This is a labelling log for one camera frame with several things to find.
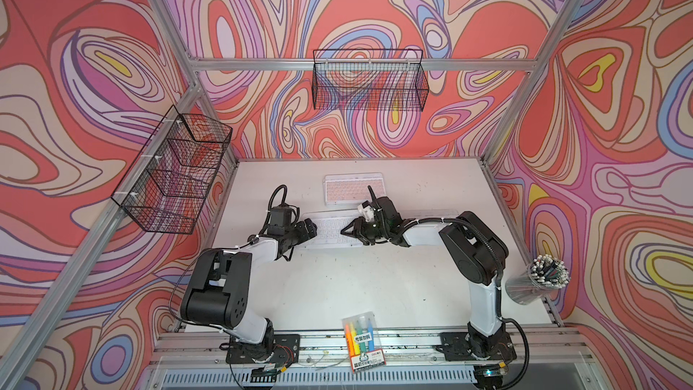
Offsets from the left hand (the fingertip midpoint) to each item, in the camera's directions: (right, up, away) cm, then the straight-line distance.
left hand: (312, 232), depth 95 cm
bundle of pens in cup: (+68, -7, -21) cm, 71 cm away
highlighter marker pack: (+17, -27, -21) cm, 38 cm away
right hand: (+12, -2, -3) cm, 13 cm away
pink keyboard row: (+15, +15, +12) cm, 25 cm away
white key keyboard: (+6, +2, +1) cm, 7 cm away
